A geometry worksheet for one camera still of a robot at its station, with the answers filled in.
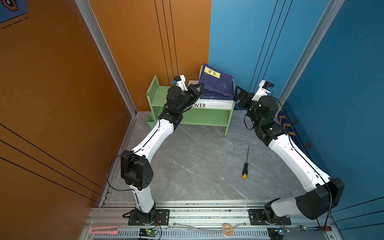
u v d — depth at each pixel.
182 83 0.68
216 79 0.77
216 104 0.82
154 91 0.92
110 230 0.70
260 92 0.59
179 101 0.60
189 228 0.71
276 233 0.71
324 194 0.38
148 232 0.71
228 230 0.71
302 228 0.69
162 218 0.73
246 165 0.91
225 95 0.74
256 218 0.72
